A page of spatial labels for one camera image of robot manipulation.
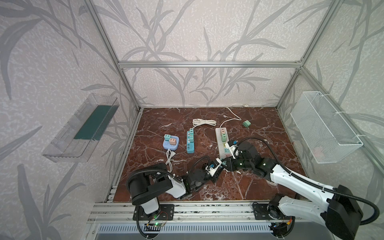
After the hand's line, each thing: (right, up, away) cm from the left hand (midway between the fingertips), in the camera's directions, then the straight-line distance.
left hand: (224, 160), depth 79 cm
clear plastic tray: (-64, +13, -16) cm, 67 cm away
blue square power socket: (-29, +4, +17) cm, 34 cm away
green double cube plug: (+21, +19, +29) cm, 41 cm away
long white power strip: (+2, +2, +13) cm, 14 cm away
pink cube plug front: (-30, +8, +15) cm, 35 cm away
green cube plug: (+3, +10, +17) cm, 20 cm away
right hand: (-2, +1, 0) cm, 2 cm away
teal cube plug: (-34, +11, +17) cm, 40 cm away
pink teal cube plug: (+3, +15, +21) cm, 26 cm away
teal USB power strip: (-19, +9, +17) cm, 27 cm away
